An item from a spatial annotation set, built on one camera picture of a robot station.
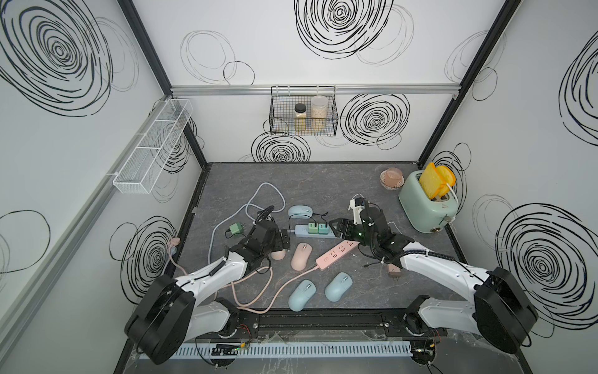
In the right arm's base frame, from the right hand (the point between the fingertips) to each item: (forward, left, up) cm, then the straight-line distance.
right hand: (336, 224), depth 82 cm
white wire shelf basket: (+4, +62, +21) cm, 66 cm away
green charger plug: (+3, +39, -10) cm, 41 cm away
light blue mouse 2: (-19, 0, -12) cm, 22 cm away
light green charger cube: (+2, +8, -7) cm, 11 cm away
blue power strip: (+3, +13, -12) cm, 17 cm away
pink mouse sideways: (-7, +12, -11) cm, 18 cm away
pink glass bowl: (+31, -29, -10) cm, 43 cm away
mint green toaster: (+5, -34, 0) cm, 34 cm away
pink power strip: (-6, 0, -11) cm, 12 cm away
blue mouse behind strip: (+12, +13, -10) cm, 20 cm away
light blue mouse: (-21, +12, -11) cm, 27 cm away
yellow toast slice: (+15, -38, +7) cm, 41 cm away
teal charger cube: (+2, +4, -7) cm, 8 cm away
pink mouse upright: (-8, +21, -10) cm, 24 cm away
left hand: (-1, +21, -7) cm, 23 cm away
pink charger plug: (-12, -21, -11) cm, 26 cm away
